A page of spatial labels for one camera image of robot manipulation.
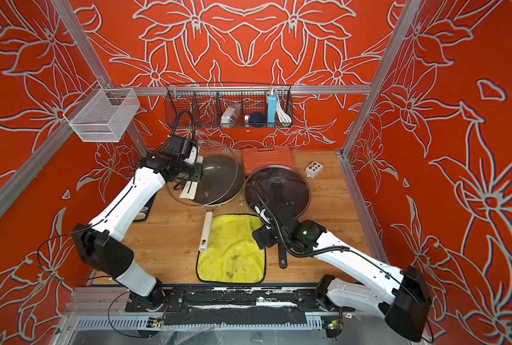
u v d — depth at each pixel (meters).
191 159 0.66
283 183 0.92
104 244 0.41
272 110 0.87
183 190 0.75
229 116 0.92
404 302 0.38
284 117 0.91
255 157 1.10
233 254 0.83
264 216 0.60
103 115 0.92
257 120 0.96
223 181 1.03
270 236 0.67
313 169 1.08
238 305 0.73
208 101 1.00
